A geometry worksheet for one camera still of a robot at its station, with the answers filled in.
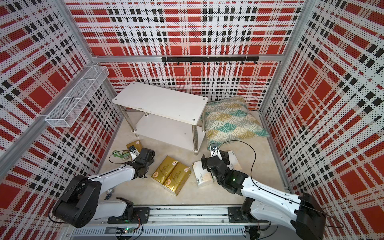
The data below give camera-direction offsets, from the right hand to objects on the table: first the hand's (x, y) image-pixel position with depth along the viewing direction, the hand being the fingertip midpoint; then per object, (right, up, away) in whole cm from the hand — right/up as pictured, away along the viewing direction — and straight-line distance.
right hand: (214, 153), depth 80 cm
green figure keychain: (-56, -4, +15) cm, 58 cm away
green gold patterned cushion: (+12, +19, +14) cm, 27 cm away
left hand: (-43, -6, +12) cm, 45 cm away
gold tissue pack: (-48, +3, +13) cm, 49 cm away
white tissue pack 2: (-1, +3, -14) cm, 15 cm away
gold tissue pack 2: (-28, -9, +3) cm, 29 cm away
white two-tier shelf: (-21, +20, -7) cm, 30 cm away
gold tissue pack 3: (-20, -13, 0) cm, 24 cm away
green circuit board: (-41, -34, -11) cm, 54 cm away
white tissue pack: (-6, -13, +2) cm, 15 cm away
